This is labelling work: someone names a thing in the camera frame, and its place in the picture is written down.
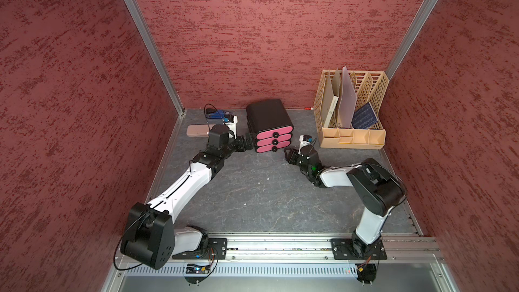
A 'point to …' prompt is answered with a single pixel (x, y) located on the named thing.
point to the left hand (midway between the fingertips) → (245, 138)
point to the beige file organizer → (372, 87)
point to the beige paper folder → (330, 101)
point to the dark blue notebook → (364, 117)
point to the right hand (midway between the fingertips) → (287, 152)
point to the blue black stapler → (214, 113)
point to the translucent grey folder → (347, 101)
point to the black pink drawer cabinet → (269, 126)
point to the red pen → (311, 108)
